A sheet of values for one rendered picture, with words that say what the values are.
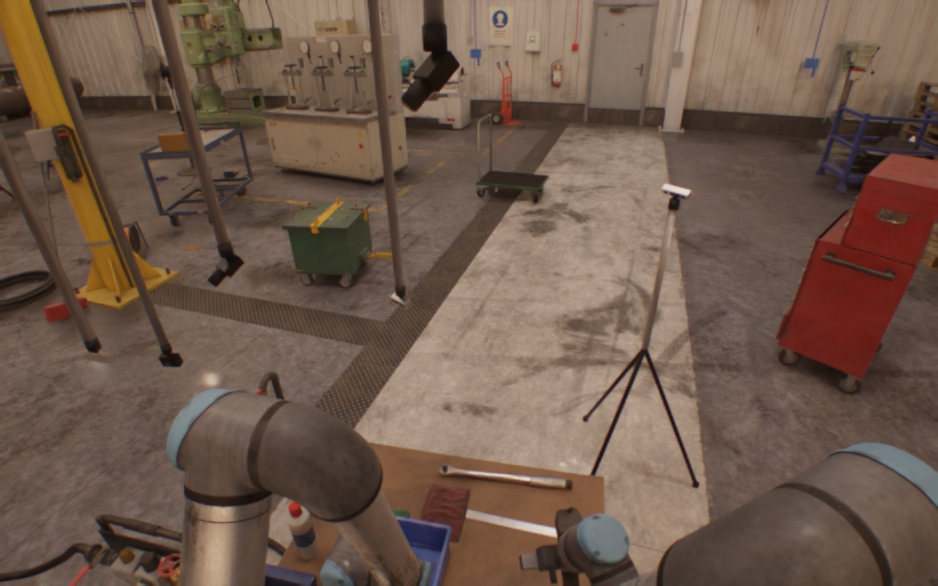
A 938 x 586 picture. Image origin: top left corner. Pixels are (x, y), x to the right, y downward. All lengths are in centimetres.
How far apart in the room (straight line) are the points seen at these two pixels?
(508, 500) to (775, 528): 136
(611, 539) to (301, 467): 61
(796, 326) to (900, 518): 285
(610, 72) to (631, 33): 75
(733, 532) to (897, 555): 12
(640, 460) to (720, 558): 213
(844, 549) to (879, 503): 6
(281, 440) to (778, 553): 51
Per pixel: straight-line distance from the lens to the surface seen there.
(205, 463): 70
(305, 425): 64
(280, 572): 159
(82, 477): 310
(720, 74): 1045
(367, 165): 635
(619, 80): 1031
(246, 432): 66
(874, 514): 52
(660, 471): 259
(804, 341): 338
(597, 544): 100
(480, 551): 166
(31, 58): 444
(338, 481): 65
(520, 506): 176
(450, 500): 175
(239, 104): 1181
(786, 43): 1060
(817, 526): 49
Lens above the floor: 190
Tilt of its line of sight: 30 degrees down
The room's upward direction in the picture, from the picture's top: 1 degrees counter-clockwise
